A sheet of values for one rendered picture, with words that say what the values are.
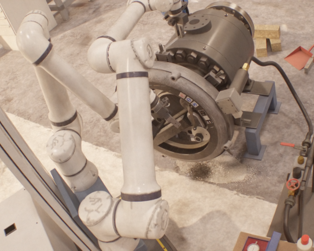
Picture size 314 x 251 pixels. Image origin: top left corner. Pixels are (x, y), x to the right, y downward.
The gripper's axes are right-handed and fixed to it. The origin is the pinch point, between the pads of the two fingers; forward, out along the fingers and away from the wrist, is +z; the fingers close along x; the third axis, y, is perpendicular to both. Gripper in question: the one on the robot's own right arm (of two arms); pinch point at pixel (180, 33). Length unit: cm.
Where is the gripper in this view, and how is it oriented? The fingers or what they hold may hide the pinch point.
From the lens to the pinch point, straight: 209.3
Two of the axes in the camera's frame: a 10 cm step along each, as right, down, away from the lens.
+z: 2.1, 7.0, 6.8
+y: -6.4, 6.3, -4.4
